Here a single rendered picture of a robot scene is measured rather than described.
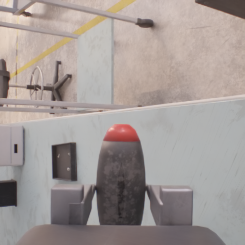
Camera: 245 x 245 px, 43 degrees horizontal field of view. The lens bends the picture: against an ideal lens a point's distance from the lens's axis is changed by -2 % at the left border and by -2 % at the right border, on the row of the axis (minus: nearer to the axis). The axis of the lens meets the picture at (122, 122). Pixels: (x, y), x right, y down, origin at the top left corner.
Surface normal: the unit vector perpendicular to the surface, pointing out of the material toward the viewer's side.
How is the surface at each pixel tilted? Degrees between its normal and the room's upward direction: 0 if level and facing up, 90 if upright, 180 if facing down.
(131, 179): 80
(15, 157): 90
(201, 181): 0
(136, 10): 0
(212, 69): 0
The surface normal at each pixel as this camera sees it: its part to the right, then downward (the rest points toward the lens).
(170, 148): -0.84, -0.02
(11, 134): 0.55, -0.07
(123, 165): 0.09, -0.13
